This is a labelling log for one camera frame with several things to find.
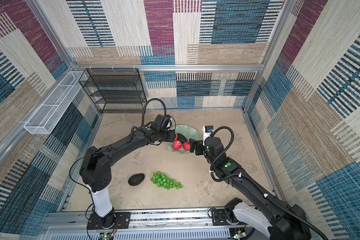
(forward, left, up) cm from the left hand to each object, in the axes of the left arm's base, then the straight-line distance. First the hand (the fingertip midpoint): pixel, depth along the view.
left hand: (173, 133), depth 89 cm
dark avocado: (+3, -5, -10) cm, 11 cm away
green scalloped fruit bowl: (+8, -10, -10) cm, 16 cm away
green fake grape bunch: (-24, +7, -10) cm, 27 cm away
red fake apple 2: (-3, -8, -9) cm, 12 cm away
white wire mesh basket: (-6, +60, +19) cm, 63 cm away
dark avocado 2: (-23, +21, -10) cm, 33 cm away
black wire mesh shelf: (+38, +43, +2) cm, 57 cm away
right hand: (-9, -13, +6) cm, 17 cm away
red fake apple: (-2, -2, -10) cm, 10 cm away
